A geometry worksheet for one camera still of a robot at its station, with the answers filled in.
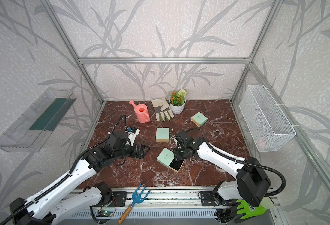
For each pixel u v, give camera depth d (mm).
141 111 990
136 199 748
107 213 705
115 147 548
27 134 634
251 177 414
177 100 1008
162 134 969
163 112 1118
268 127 615
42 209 394
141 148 660
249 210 691
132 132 658
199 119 1054
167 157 864
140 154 656
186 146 619
